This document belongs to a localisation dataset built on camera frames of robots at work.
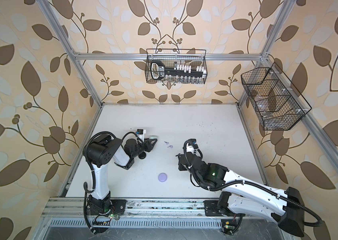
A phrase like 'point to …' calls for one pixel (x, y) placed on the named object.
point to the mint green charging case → (153, 137)
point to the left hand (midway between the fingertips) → (156, 138)
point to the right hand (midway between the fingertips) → (180, 157)
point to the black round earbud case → (142, 155)
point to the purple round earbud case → (162, 177)
